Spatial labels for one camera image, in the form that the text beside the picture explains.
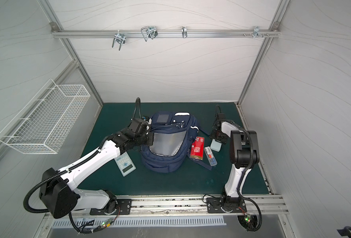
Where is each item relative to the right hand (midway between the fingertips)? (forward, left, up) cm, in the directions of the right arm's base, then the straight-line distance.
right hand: (218, 138), depth 99 cm
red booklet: (-8, +15, 0) cm, 17 cm away
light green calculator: (-21, +58, +2) cm, 62 cm away
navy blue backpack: (-16, +31, +9) cm, 36 cm away
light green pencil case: (-6, +3, +1) cm, 7 cm away
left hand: (-11, +41, +18) cm, 46 cm away
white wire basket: (-17, +89, +33) cm, 97 cm away
